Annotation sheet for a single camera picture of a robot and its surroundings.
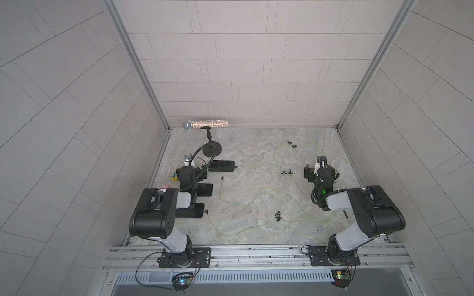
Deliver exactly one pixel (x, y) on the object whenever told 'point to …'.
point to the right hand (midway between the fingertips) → (316, 163)
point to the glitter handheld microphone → (189, 124)
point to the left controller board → (182, 280)
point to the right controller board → (342, 278)
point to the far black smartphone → (223, 166)
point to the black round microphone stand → (213, 148)
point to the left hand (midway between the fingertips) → (196, 162)
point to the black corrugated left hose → (203, 169)
